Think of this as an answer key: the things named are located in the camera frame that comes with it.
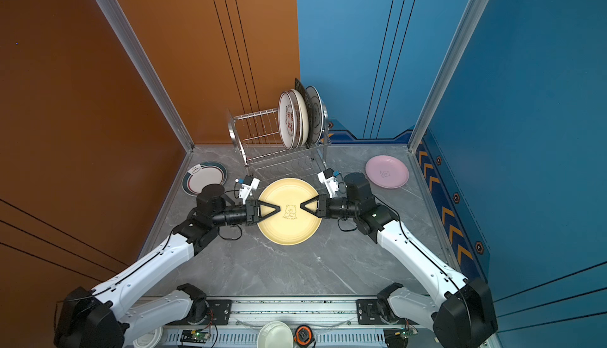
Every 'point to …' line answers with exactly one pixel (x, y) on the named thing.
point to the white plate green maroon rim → (201, 174)
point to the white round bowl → (275, 334)
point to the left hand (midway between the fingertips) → (278, 210)
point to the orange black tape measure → (303, 335)
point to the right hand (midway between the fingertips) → (301, 208)
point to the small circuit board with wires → (406, 332)
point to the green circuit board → (195, 336)
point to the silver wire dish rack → (257, 136)
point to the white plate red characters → (286, 119)
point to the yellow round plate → (293, 225)
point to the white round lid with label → (152, 338)
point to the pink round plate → (386, 172)
